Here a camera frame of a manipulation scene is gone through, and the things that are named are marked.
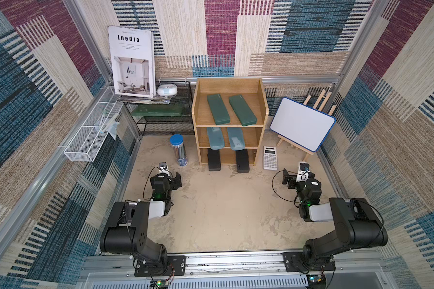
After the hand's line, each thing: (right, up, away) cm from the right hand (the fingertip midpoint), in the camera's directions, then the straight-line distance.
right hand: (296, 167), depth 91 cm
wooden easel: (+5, +11, +14) cm, 18 cm away
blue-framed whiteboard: (+4, +21, +2) cm, 22 cm away
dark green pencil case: (-39, +28, -4) cm, 48 cm away
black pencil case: (-41, +2, +11) cm, 42 cm away
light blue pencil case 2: (-29, +14, +2) cm, 32 cm away
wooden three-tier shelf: (-20, +38, +3) cm, 44 cm away
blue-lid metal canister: (-59, +13, -1) cm, 61 cm away
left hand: (-65, -4, +3) cm, 65 cm away
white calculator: (-9, +4, +14) cm, 17 cm away
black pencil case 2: (-25, +2, +11) cm, 28 cm away
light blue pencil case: (-40, +15, +3) cm, 43 cm away
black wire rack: (-68, +25, +28) cm, 78 cm away
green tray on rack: (-71, +30, +8) cm, 78 cm away
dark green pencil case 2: (-27, +26, -5) cm, 38 cm away
